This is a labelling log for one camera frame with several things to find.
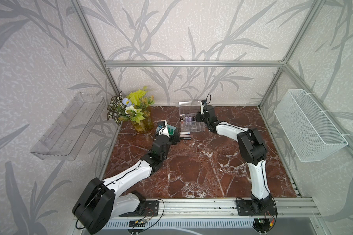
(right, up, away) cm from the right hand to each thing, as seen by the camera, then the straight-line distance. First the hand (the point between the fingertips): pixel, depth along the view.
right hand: (198, 110), depth 102 cm
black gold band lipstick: (-9, -19, -3) cm, 21 cm away
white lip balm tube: (-9, -16, 0) cm, 18 cm away
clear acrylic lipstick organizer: (-7, +1, +19) cm, 20 cm away
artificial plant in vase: (-40, +1, -12) cm, 42 cm away
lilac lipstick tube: (-5, -6, +2) cm, 8 cm away
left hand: (-16, -11, -21) cm, 28 cm away
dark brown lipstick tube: (-12, -6, 0) cm, 13 cm away
